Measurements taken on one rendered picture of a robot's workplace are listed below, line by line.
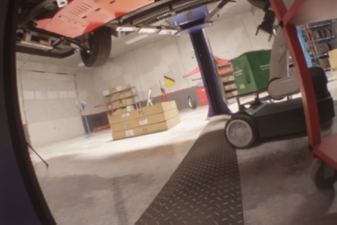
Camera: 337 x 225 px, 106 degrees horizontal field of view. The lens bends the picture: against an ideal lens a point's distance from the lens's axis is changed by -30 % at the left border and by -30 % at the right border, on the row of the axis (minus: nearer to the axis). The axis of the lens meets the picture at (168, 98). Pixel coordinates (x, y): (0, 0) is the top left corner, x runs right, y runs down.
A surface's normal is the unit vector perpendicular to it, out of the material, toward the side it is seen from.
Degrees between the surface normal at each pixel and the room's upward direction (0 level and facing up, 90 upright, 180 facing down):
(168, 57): 90
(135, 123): 90
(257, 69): 86
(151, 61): 90
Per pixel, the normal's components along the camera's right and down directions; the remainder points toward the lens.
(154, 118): -0.30, 0.03
